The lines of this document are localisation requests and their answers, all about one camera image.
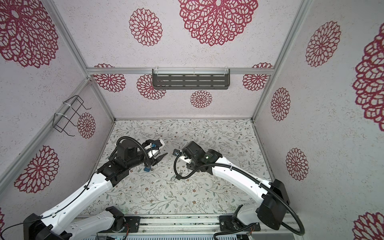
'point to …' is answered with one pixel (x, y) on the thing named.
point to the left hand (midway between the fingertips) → (161, 148)
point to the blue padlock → (147, 169)
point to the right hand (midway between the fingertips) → (193, 154)
